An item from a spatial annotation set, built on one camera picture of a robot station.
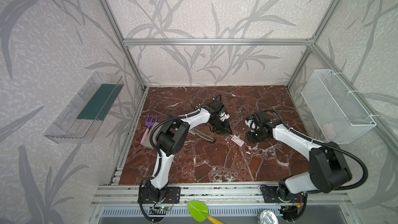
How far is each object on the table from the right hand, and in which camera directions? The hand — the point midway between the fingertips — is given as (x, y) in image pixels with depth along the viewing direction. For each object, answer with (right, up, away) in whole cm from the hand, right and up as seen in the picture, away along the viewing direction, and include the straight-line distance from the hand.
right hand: (248, 134), depth 90 cm
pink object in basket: (+34, +5, -16) cm, 38 cm away
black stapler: (-23, -2, +1) cm, 24 cm away
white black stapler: (-31, 0, +4) cm, 31 cm away
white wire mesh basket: (+29, +13, -29) cm, 43 cm away
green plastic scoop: (-27, -31, -20) cm, 46 cm away
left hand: (-10, +3, -1) cm, 10 cm away
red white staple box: (-6, -4, +1) cm, 8 cm away
